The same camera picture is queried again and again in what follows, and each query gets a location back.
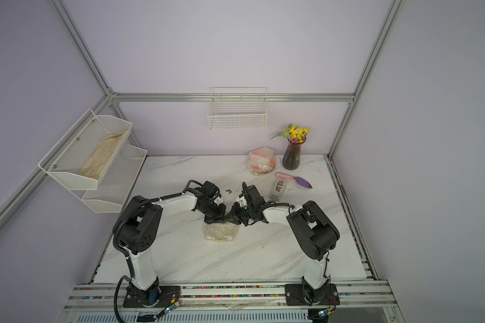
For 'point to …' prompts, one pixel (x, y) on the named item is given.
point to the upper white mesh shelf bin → (81, 159)
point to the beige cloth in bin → (97, 161)
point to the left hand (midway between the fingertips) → (226, 224)
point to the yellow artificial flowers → (293, 134)
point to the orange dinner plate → (260, 162)
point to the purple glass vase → (292, 157)
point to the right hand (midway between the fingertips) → (220, 221)
